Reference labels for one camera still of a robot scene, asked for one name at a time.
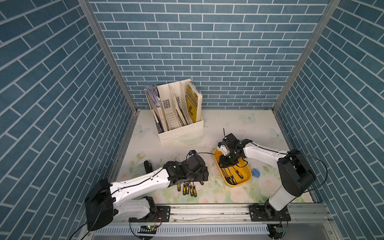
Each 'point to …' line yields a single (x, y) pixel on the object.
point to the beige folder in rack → (178, 109)
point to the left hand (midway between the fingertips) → (206, 177)
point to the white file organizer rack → (176, 108)
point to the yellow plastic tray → (242, 167)
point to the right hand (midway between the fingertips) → (221, 165)
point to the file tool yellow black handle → (228, 178)
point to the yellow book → (194, 99)
